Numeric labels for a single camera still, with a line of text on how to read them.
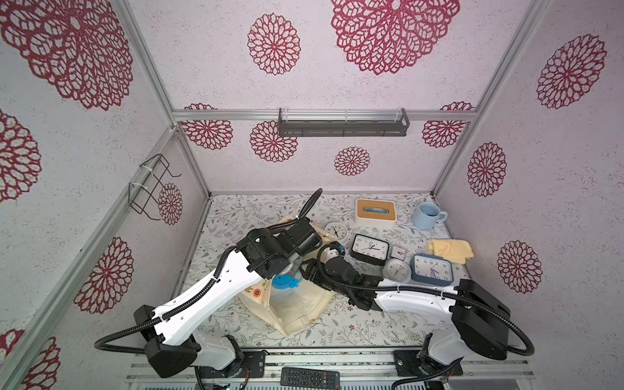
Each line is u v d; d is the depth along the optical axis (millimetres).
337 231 1023
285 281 873
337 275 604
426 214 1056
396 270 919
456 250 978
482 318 432
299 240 478
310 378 703
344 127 872
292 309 817
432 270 917
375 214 1068
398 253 973
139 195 729
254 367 739
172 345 393
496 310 453
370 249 975
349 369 731
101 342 378
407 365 717
